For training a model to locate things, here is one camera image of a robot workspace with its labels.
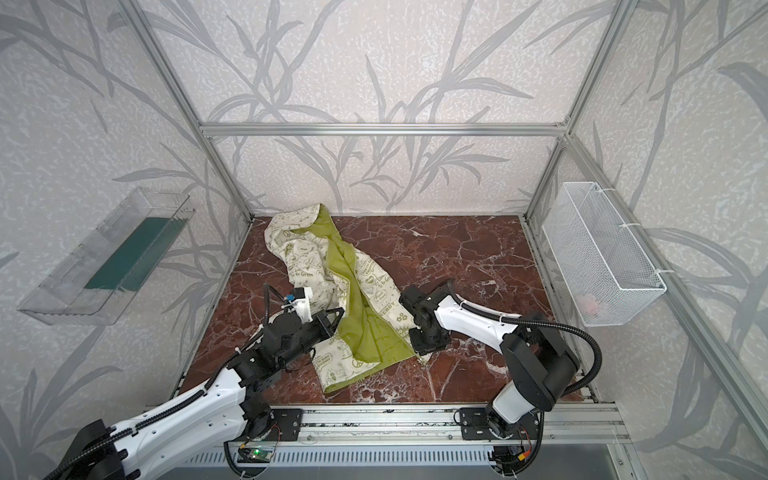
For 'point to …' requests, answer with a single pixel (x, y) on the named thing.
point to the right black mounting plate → (474, 425)
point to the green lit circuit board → (261, 454)
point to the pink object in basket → (587, 302)
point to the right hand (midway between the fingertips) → (423, 341)
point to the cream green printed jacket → (377, 330)
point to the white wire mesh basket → (603, 272)
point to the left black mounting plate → (287, 424)
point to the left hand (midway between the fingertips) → (350, 303)
